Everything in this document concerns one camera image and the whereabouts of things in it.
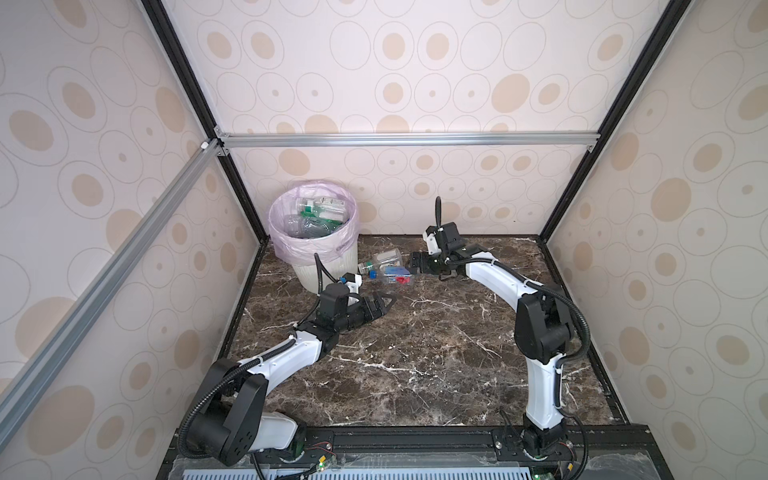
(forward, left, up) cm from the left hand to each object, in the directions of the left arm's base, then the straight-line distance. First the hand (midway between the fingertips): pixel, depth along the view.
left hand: (396, 302), depth 81 cm
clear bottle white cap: (+29, +22, +9) cm, 37 cm away
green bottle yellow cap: (+26, +26, +4) cm, 37 cm away
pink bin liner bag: (+14, +16, +8) cm, 23 cm away
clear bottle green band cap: (+30, +4, -17) cm, 35 cm away
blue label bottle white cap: (+26, +33, +4) cm, 42 cm away
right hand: (+18, -7, -5) cm, 20 cm away
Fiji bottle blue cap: (+20, +1, -15) cm, 25 cm away
